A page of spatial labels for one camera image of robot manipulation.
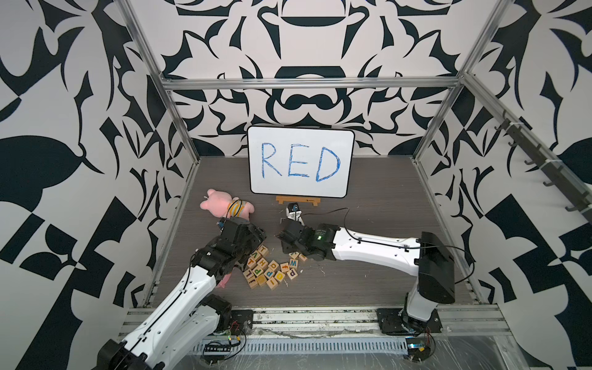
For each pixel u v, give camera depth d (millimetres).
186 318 471
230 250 585
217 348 728
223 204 965
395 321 739
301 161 937
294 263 842
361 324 757
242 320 747
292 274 816
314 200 988
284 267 830
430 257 494
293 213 690
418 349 712
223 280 796
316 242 548
